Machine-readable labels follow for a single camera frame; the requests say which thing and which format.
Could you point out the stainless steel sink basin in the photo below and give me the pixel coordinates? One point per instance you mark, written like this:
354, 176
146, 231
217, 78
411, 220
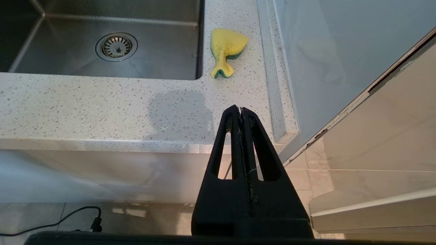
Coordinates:
102, 41

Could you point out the yellow sponge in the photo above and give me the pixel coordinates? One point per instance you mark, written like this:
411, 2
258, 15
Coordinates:
224, 44

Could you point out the round metal drain strainer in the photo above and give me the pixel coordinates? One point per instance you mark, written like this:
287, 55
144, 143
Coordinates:
116, 46

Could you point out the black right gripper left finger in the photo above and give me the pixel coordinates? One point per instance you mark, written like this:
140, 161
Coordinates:
221, 204

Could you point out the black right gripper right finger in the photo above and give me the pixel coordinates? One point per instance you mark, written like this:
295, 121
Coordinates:
279, 211

